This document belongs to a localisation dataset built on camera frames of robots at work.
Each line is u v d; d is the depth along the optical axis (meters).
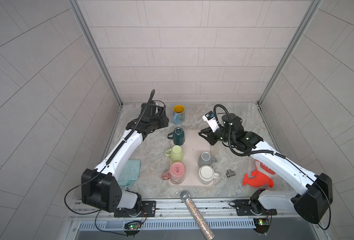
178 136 0.87
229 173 0.81
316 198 0.37
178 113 0.99
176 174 0.71
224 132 0.61
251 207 0.63
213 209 0.72
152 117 0.62
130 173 0.82
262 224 0.68
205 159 0.78
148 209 0.71
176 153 0.79
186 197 0.71
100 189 0.39
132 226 0.64
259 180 0.76
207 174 0.76
